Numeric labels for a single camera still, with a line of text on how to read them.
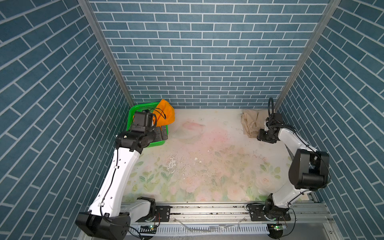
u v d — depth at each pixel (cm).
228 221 72
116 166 42
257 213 74
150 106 112
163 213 73
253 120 109
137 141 46
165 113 100
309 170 47
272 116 75
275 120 74
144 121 52
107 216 36
